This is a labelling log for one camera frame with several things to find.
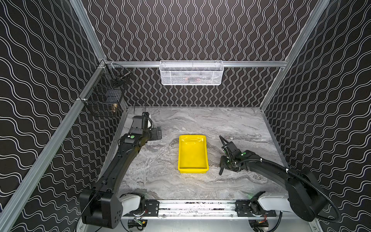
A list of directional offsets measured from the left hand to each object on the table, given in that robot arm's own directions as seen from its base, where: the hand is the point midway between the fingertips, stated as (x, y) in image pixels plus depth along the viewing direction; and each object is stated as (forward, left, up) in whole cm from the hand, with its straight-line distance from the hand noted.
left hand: (157, 129), depth 81 cm
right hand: (-9, -40, -19) cm, 45 cm away
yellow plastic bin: (-5, -21, -19) cm, 29 cm away
